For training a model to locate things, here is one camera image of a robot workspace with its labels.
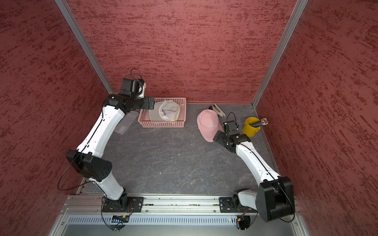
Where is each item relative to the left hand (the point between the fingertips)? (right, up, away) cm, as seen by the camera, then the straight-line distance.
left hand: (144, 104), depth 80 cm
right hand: (+44, -23, +6) cm, 50 cm away
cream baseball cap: (+8, -2, +29) cm, 30 cm away
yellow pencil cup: (+64, -16, +15) cm, 68 cm away
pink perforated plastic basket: (-7, -11, +21) cm, 24 cm away
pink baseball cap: (+38, -13, +21) cm, 46 cm away
